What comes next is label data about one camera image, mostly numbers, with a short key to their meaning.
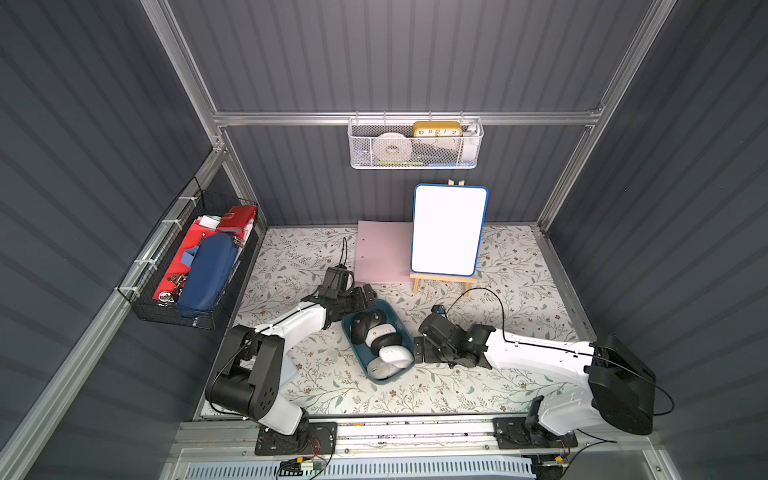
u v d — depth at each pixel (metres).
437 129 0.87
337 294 0.72
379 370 0.82
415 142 0.89
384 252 1.11
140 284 0.61
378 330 0.89
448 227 0.87
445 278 0.97
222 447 0.73
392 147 0.84
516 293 1.02
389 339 0.87
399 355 0.82
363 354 0.87
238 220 0.79
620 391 0.43
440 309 0.77
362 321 0.89
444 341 0.63
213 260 0.69
